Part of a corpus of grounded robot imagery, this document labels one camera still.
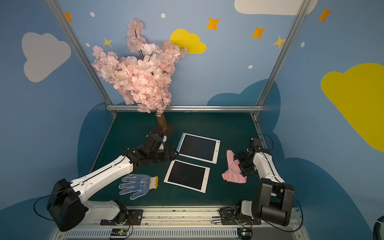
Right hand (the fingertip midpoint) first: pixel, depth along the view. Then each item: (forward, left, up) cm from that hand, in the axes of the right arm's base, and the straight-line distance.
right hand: (238, 162), depth 88 cm
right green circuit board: (-34, -1, -9) cm, 35 cm away
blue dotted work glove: (-14, +58, -6) cm, 60 cm away
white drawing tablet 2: (-8, +29, -5) cm, 31 cm away
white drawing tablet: (+13, +24, -7) cm, 28 cm away
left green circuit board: (-38, +61, -7) cm, 72 cm away
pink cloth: (-5, +3, -4) cm, 7 cm away
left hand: (-1, +38, +10) cm, 39 cm away
